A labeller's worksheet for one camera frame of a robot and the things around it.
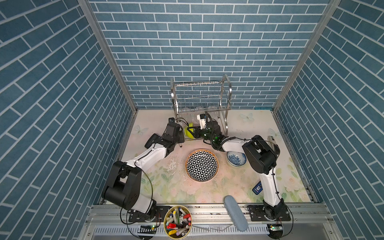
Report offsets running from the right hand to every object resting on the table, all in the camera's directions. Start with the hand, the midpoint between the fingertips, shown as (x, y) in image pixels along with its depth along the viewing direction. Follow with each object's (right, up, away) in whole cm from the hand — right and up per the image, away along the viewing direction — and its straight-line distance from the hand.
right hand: (187, 127), depth 92 cm
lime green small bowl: (0, -4, 0) cm, 4 cm away
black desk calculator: (-23, -8, +9) cm, 26 cm away
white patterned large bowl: (+9, -23, -3) cm, 25 cm away
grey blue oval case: (+25, -42, -20) cm, 53 cm away
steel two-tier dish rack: (+3, +17, -2) cm, 17 cm away
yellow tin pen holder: (-2, -41, -27) cm, 49 cm away
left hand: (-4, -4, -1) cm, 6 cm away
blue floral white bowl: (+30, -20, -1) cm, 35 cm away
